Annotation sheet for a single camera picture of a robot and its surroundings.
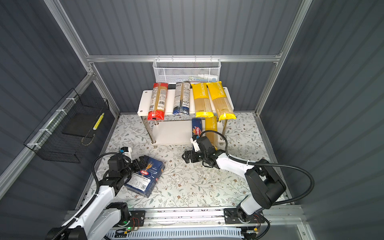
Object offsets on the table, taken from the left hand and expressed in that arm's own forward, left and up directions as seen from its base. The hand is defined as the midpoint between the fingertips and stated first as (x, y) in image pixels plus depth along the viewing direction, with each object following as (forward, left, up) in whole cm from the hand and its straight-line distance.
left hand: (142, 159), depth 85 cm
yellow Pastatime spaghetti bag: (+24, -43, +1) cm, 49 cm away
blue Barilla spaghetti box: (+25, -33, +1) cm, 41 cm away
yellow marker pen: (+13, +21, +19) cm, 31 cm away
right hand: (+1, -28, 0) cm, 28 cm away
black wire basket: (+5, +33, +20) cm, 39 cm away
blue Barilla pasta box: (-13, -2, -2) cm, 13 cm away
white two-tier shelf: (+23, -19, -2) cm, 30 cm away
